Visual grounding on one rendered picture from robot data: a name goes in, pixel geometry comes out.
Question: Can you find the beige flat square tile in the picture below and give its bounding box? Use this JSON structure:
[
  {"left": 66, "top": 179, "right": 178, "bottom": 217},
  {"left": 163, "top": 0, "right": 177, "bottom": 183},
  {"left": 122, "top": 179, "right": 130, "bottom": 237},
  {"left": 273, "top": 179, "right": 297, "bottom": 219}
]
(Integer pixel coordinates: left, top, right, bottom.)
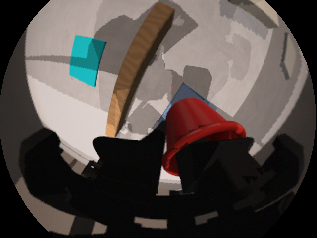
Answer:
[{"left": 281, "top": 32, "right": 297, "bottom": 79}]

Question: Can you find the brown wooden bar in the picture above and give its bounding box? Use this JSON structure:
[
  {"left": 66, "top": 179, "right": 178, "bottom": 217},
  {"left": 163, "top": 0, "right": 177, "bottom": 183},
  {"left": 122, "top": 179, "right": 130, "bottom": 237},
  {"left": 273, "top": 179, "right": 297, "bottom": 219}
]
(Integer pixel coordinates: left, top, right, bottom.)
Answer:
[{"left": 106, "top": 1, "right": 175, "bottom": 138}]

